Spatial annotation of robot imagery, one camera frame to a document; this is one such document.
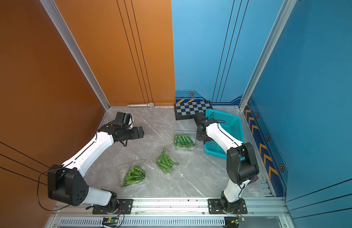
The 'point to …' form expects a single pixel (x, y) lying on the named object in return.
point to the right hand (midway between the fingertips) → (204, 137)
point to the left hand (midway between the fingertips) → (138, 131)
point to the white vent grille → (145, 222)
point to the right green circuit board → (239, 220)
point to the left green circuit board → (110, 222)
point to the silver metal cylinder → (151, 105)
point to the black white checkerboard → (186, 110)
